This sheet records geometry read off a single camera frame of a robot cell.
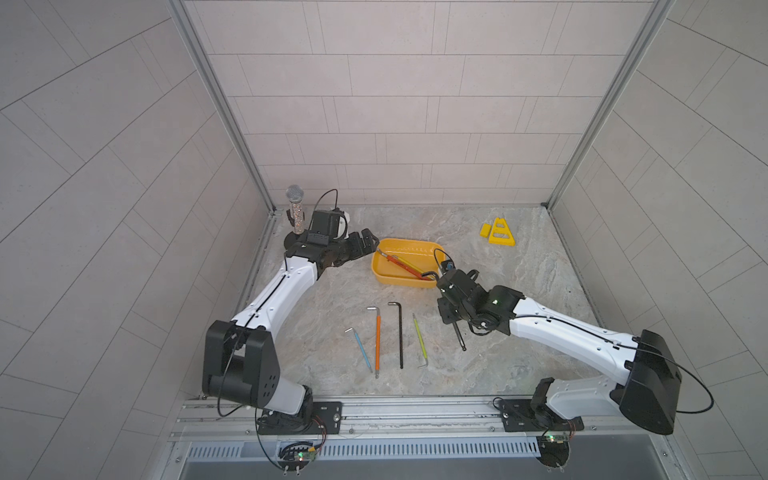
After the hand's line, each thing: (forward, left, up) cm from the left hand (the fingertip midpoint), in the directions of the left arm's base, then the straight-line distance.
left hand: (372, 242), depth 84 cm
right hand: (-15, -19, -8) cm, 26 cm away
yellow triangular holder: (+17, -45, -16) cm, 51 cm away
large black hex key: (-24, -23, -7) cm, 34 cm away
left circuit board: (-48, +15, -16) cm, 53 cm away
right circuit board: (-47, -44, -19) cm, 67 cm away
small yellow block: (+18, -40, -16) cm, 46 cm away
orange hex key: (-22, -2, -17) cm, 28 cm away
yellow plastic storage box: (+7, -17, -17) cm, 25 cm away
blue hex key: (-24, +3, -18) cm, 30 cm away
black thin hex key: (-10, -7, -17) cm, 21 cm away
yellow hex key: (+4, -10, -16) cm, 19 cm away
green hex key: (-22, -14, -17) cm, 31 cm away
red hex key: (+3, -9, -16) cm, 19 cm away
